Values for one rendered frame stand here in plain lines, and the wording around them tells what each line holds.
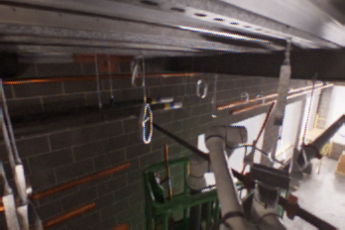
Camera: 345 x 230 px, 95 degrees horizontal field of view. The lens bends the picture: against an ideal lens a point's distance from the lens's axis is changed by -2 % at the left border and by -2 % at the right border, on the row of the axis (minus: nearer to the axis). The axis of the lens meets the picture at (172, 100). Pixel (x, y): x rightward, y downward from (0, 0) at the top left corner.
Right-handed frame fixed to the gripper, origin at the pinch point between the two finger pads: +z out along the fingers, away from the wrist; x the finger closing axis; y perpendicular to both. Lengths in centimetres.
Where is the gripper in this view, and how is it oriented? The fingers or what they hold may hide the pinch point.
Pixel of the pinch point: (273, 150)
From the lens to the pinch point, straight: 73.1
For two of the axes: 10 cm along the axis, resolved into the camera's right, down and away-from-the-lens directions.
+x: 8.5, 1.1, -5.1
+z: 0.0, -9.8, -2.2
